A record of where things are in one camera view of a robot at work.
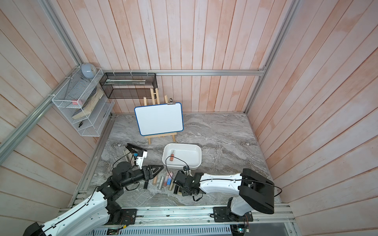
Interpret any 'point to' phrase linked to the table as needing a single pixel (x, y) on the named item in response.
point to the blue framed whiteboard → (159, 119)
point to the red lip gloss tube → (172, 157)
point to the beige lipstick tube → (154, 181)
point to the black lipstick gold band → (175, 189)
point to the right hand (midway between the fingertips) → (186, 188)
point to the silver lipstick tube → (161, 182)
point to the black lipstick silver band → (145, 184)
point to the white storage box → (177, 155)
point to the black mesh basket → (128, 85)
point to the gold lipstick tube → (172, 185)
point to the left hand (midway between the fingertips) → (160, 170)
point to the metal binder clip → (171, 102)
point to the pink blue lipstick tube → (169, 180)
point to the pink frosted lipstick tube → (165, 181)
